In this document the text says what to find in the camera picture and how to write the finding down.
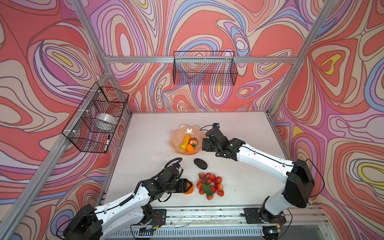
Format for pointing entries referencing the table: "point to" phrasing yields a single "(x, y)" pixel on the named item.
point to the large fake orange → (191, 189)
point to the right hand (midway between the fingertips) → (209, 145)
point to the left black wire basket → (92, 124)
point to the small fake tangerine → (189, 148)
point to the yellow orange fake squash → (186, 139)
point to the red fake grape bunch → (209, 184)
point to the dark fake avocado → (200, 163)
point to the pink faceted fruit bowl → (177, 136)
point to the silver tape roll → (106, 117)
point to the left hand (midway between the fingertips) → (190, 185)
